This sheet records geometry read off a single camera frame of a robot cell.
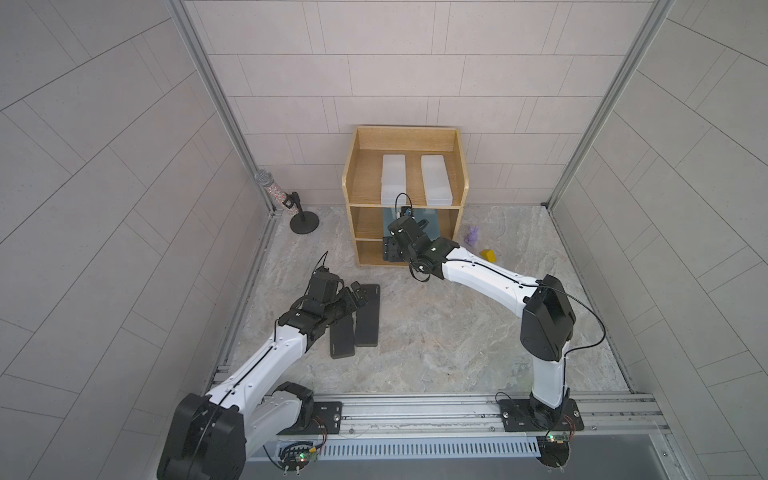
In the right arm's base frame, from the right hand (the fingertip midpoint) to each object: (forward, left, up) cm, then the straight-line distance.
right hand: (391, 243), depth 87 cm
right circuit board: (-50, -33, -15) cm, 62 cm away
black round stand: (+22, +33, -11) cm, 41 cm away
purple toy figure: (+10, -28, -11) cm, 32 cm away
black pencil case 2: (-17, +8, -12) cm, 23 cm away
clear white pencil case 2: (+9, -14, +15) cm, 23 cm away
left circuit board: (-48, +23, -13) cm, 55 cm away
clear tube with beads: (+15, +35, +15) cm, 41 cm away
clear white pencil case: (+10, -2, +16) cm, 19 cm away
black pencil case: (-22, +15, -13) cm, 30 cm away
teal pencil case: (+7, 0, +5) cm, 8 cm away
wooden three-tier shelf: (+11, +7, +15) cm, 20 cm away
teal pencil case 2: (+3, -12, +3) cm, 13 cm away
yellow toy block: (+4, -33, -15) cm, 37 cm away
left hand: (-12, +9, -7) cm, 17 cm away
